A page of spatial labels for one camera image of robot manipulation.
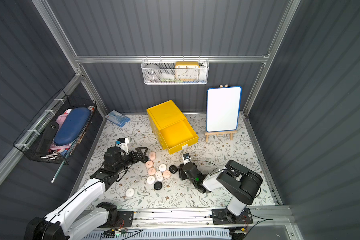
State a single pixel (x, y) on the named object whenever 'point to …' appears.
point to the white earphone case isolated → (129, 192)
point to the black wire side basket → (55, 133)
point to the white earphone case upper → (162, 167)
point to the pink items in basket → (55, 148)
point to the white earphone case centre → (159, 176)
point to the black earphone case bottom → (158, 185)
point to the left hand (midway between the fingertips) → (142, 151)
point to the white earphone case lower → (150, 180)
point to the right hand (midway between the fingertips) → (184, 165)
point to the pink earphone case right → (166, 173)
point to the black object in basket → (47, 138)
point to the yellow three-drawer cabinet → (172, 127)
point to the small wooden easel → (221, 133)
